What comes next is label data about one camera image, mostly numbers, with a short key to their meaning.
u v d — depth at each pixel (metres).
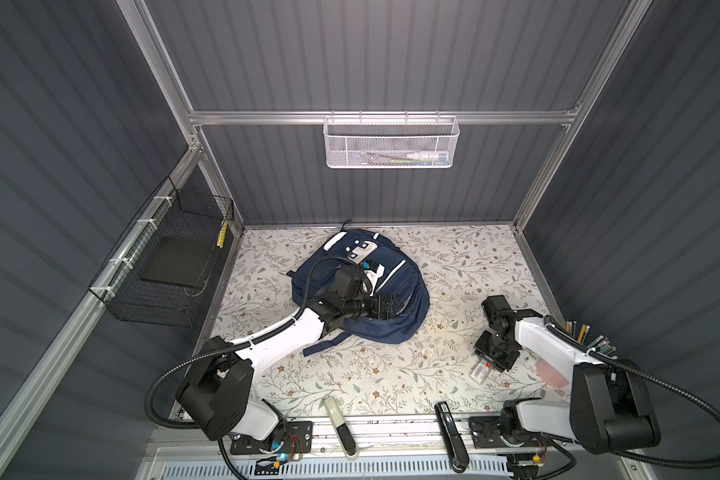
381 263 0.77
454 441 0.72
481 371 0.82
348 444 0.70
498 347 0.73
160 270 0.72
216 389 0.42
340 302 0.64
